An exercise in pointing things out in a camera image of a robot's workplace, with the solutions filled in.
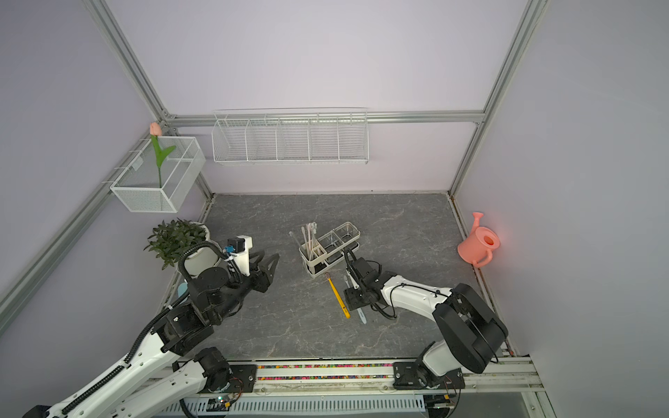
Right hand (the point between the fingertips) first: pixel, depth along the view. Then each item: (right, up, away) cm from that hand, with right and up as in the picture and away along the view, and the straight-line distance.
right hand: (354, 295), depth 89 cm
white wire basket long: (-24, +59, +9) cm, 64 cm away
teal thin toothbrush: (+3, -7, -5) cm, 9 cm away
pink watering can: (+44, +16, +3) cm, 47 cm away
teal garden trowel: (-61, +2, +2) cm, 61 cm away
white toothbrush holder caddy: (-9, +15, +10) cm, 20 cm away
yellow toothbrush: (-6, -1, 0) cm, 6 cm away
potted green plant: (-60, +19, -5) cm, 63 cm away
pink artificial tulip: (-64, +48, -4) cm, 80 cm away
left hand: (-23, +16, -20) cm, 34 cm away
